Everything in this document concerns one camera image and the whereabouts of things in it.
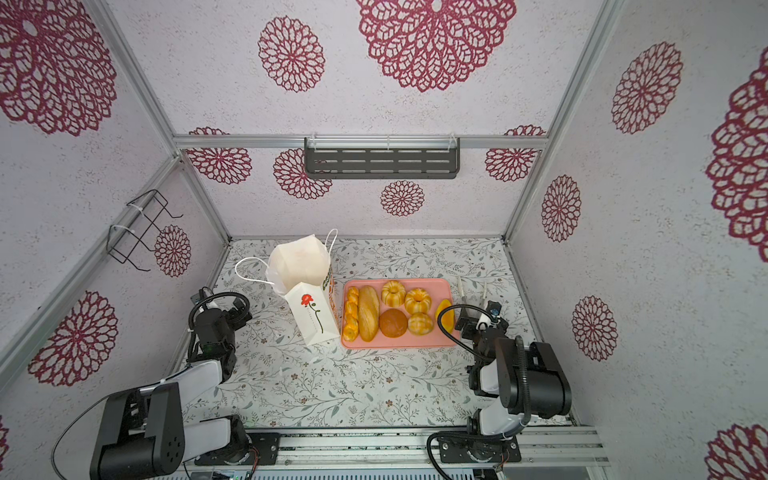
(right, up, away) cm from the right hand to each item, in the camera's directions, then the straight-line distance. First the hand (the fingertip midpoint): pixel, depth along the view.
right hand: (481, 306), depth 90 cm
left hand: (-77, -1, -1) cm, 77 cm away
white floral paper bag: (-57, +11, +6) cm, 58 cm away
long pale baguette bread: (-34, -3, +4) cm, 35 cm away
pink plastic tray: (-10, +4, +15) cm, 18 cm away
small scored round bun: (-18, -5, +2) cm, 19 cm away
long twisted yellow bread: (-40, -7, +3) cm, 40 cm away
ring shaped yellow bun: (-26, +3, +10) cm, 28 cm away
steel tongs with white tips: (-2, 0, +11) cm, 11 cm away
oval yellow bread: (-12, -1, -10) cm, 16 cm away
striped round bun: (-18, +1, +8) cm, 20 cm away
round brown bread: (-27, -5, +2) cm, 27 cm away
